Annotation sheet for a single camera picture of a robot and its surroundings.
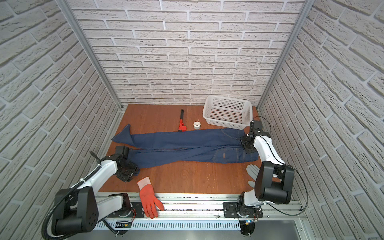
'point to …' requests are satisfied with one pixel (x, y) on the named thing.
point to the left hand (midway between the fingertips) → (137, 170)
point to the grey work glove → (253, 170)
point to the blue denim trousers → (217, 145)
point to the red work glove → (149, 201)
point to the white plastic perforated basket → (235, 114)
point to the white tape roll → (196, 125)
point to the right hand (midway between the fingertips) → (243, 142)
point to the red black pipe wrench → (182, 127)
